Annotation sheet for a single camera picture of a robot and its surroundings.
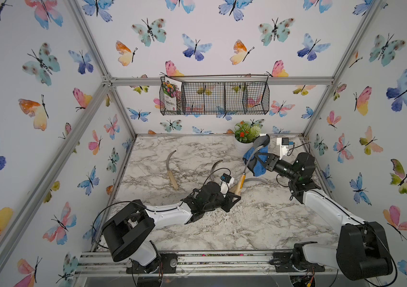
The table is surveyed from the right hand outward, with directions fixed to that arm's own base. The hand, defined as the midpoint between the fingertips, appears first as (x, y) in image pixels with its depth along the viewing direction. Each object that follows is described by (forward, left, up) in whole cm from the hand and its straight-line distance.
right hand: (257, 153), depth 75 cm
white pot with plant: (+25, +1, -13) cm, 28 cm away
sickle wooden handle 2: (-5, +5, -9) cm, 11 cm away
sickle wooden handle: (+4, +42, -27) cm, 50 cm away
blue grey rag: (-6, -1, -3) cm, 7 cm away
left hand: (-13, +6, -16) cm, 21 cm away
